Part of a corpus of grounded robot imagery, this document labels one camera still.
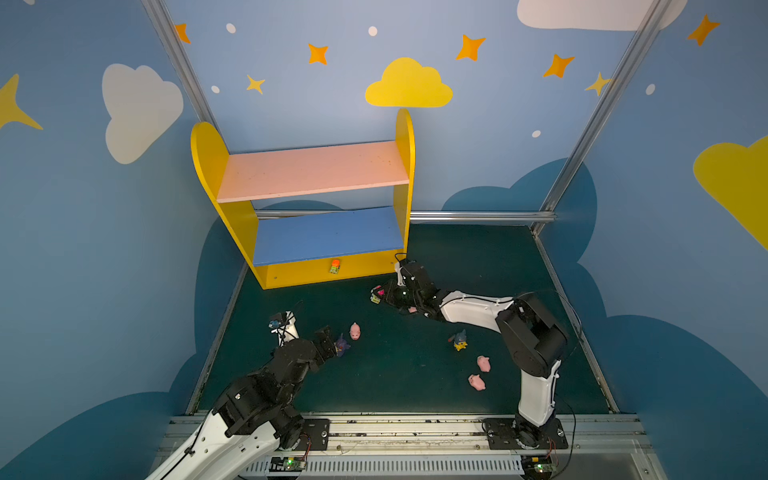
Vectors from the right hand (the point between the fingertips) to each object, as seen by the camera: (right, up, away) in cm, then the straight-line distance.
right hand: (375, 288), depth 91 cm
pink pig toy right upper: (+32, -21, -6) cm, 39 cm away
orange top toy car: (-15, +8, +14) cm, 22 cm away
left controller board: (-20, -40, -21) cm, 49 cm away
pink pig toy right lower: (+29, -25, -9) cm, 39 cm away
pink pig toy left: (-6, -13, 0) cm, 15 cm away
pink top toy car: (0, -2, -1) cm, 2 cm away
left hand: (-12, -10, -18) cm, 24 cm away
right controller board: (+40, -41, -20) cm, 61 cm away
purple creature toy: (-10, -16, -6) cm, 20 cm away
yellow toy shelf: (-30, +12, +5) cm, 32 cm away
